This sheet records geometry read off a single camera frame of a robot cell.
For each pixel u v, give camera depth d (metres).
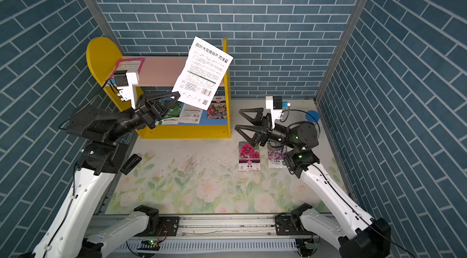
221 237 0.73
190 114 0.94
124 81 0.40
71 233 0.37
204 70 0.48
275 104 0.49
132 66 0.77
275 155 0.94
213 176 0.88
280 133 0.53
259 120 0.59
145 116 0.42
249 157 0.94
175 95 0.47
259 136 0.49
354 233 0.39
